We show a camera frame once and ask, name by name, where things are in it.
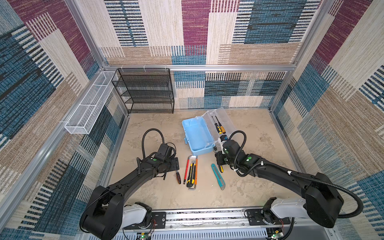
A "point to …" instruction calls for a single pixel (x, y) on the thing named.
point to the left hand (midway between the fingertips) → (174, 162)
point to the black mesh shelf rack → (145, 90)
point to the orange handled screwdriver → (222, 129)
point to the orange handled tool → (196, 169)
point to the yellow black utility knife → (190, 181)
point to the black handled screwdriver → (218, 128)
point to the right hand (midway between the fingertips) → (217, 156)
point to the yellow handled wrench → (221, 168)
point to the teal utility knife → (221, 183)
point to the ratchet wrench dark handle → (178, 177)
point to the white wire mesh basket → (85, 116)
